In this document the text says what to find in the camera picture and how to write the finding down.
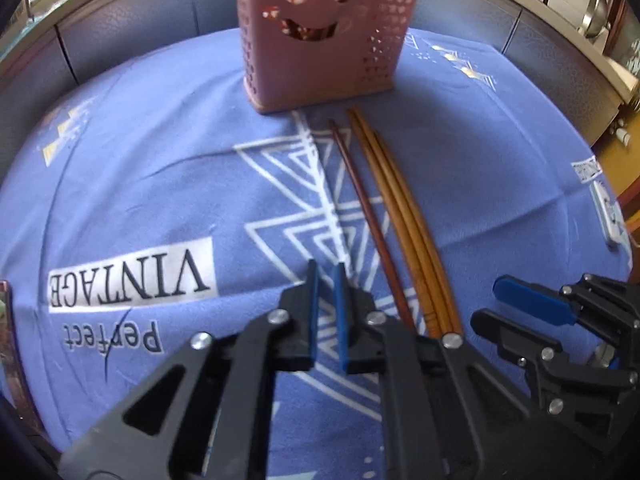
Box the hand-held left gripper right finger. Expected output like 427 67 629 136
332 262 571 480

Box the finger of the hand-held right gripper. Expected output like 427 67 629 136
492 272 640 358
470 309 640 421

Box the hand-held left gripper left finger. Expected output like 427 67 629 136
57 259 321 480

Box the dark red single chopstick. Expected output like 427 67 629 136
327 119 418 333

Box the pink perforated utensil holder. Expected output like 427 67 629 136
234 0 418 114

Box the white pocket router device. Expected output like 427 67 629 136
590 180 628 248

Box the blue printed tablecloth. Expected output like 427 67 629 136
0 27 633 480

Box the metal bowl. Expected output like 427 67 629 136
580 0 613 41

